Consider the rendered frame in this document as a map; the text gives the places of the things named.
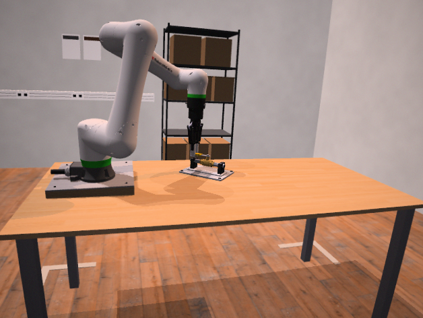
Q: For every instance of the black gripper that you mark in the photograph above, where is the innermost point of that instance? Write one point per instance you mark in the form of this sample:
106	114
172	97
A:
194	130

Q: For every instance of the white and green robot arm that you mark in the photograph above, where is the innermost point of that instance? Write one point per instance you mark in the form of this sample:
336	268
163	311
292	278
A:
100	140

